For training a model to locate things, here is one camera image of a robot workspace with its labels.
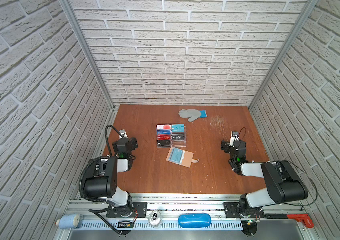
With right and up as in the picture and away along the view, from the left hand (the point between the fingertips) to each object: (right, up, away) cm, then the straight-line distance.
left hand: (124, 137), depth 92 cm
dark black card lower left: (+25, -4, +3) cm, 25 cm away
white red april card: (+25, +6, +3) cm, 26 cm away
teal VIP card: (+34, +6, +3) cm, 35 cm away
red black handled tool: (+95, -37, -21) cm, 104 cm away
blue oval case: (+42, -37, -24) cm, 61 cm away
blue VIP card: (+25, +3, +3) cm, 26 cm away
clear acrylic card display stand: (+34, -5, +5) cm, 35 cm away
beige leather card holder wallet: (+40, -14, 0) cm, 42 cm away
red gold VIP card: (+25, 0, +3) cm, 25 cm away
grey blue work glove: (+47, +16, +22) cm, 54 cm away
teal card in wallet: (+33, -12, 0) cm, 35 cm away
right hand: (+68, -1, +1) cm, 68 cm away
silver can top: (+24, -30, -33) cm, 50 cm away
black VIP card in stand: (+34, 0, +4) cm, 35 cm away
